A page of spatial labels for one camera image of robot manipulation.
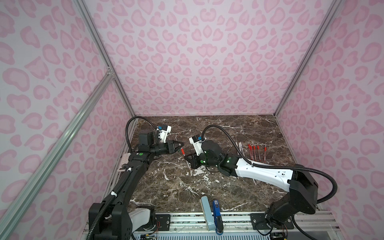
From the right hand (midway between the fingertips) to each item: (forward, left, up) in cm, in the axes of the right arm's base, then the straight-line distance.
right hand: (185, 157), depth 73 cm
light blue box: (-25, -12, -15) cm, 32 cm away
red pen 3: (+18, -50, -22) cm, 58 cm away
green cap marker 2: (+18, -35, -21) cm, 44 cm away
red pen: (+3, +1, +1) cm, 4 cm away
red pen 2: (+18, -43, -22) cm, 52 cm away
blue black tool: (-23, -16, -18) cm, 33 cm away
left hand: (+7, +1, +3) cm, 7 cm away
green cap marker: (+20, -34, -21) cm, 45 cm away
